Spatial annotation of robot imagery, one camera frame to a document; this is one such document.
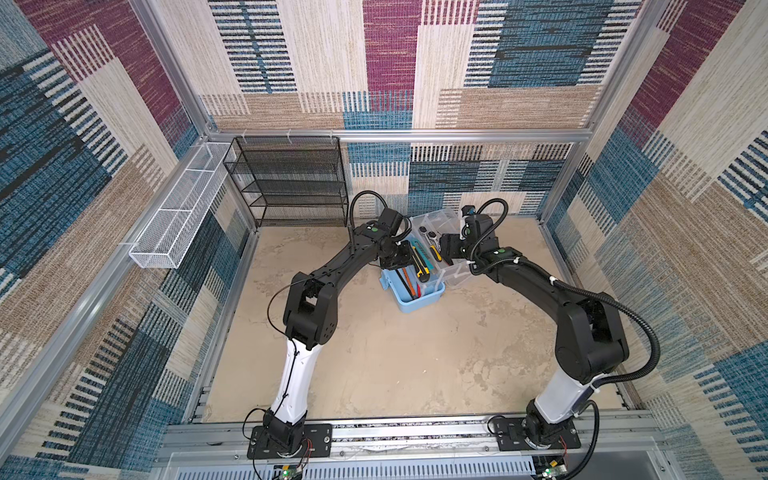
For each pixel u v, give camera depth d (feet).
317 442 2.40
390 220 2.57
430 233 3.16
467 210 2.67
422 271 3.06
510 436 2.39
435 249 3.00
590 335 1.54
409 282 3.42
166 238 2.31
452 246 2.73
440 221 3.55
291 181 3.65
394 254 2.72
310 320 1.87
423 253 3.17
